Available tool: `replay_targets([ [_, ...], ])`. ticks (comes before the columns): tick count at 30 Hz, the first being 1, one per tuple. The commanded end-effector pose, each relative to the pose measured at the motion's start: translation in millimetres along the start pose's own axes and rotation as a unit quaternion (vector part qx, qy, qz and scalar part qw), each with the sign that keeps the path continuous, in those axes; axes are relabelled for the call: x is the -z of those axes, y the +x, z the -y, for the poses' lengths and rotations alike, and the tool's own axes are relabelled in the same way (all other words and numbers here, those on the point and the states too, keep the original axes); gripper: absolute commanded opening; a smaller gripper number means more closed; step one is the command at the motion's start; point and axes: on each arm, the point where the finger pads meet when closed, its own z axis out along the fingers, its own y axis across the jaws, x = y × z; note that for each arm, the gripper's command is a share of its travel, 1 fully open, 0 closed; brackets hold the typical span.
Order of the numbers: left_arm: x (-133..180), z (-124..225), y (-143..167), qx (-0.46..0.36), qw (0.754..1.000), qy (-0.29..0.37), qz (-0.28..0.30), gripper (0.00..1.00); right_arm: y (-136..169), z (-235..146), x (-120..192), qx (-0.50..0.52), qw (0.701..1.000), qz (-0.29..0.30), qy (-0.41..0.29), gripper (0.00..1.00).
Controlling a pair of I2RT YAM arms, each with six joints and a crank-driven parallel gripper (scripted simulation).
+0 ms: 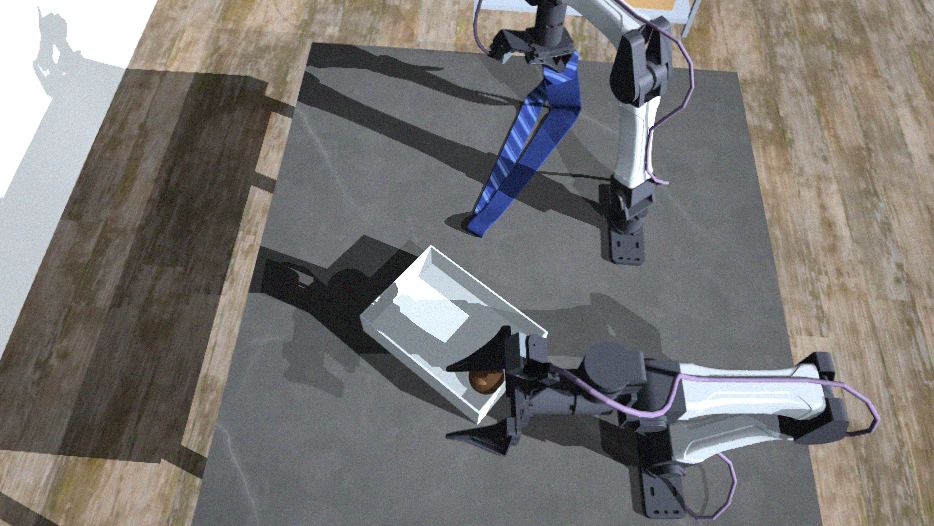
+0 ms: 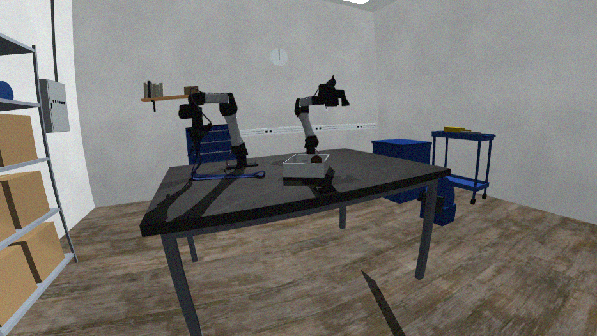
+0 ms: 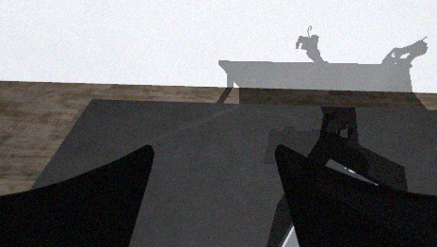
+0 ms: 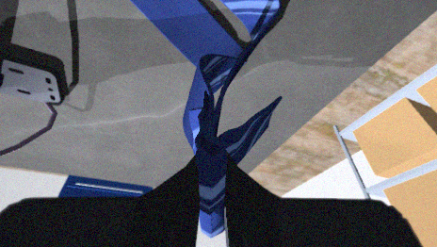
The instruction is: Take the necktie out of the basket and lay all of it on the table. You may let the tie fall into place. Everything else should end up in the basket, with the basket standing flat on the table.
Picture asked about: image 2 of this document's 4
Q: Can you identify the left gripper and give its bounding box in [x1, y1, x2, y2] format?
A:
[323, 89, 350, 107]

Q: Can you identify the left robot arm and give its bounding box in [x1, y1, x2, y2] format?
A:
[295, 79, 336, 154]

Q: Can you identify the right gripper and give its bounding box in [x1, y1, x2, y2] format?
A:
[187, 118, 204, 147]

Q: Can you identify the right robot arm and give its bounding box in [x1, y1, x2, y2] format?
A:
[178, 92, 258, 169]

